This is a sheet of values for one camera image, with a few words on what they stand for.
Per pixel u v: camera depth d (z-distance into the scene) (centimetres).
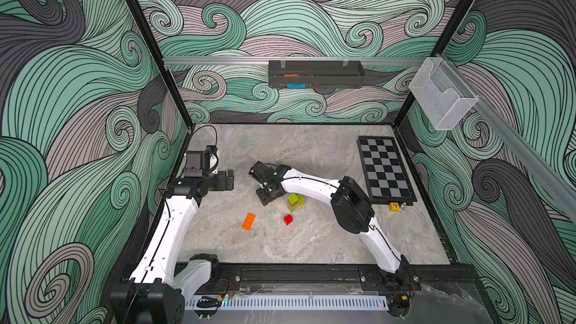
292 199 83
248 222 85
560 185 51
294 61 93
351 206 55
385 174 96
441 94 76
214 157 63
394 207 88
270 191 67
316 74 92
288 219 86
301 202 87
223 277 73
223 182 70
